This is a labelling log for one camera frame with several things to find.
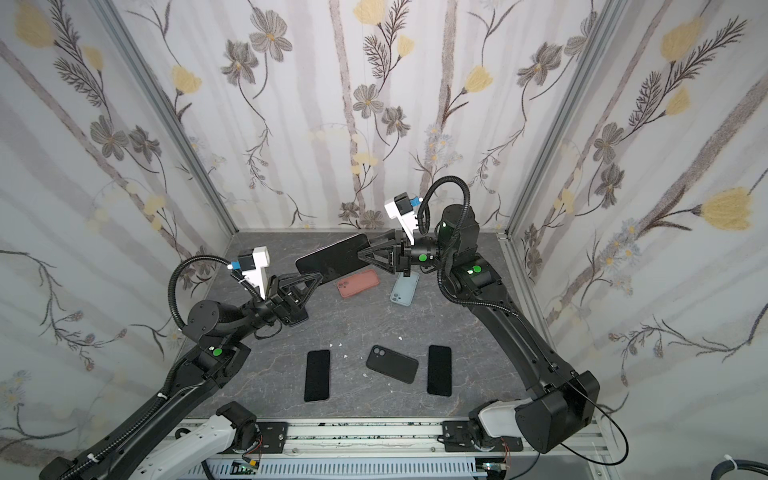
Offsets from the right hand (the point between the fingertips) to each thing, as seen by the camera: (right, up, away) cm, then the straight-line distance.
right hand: (362, 250), depth 55 cm
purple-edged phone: (-16, -35, +29) cm, 48 cm away
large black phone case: (+6, -33, +31) cm, 45 cm away
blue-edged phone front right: (+19, -36, +29) cm, 50 cm away
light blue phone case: (+10, -12, +49) cm, 51 cm away
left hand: (-9, -4, 0) cm, 10 cm away
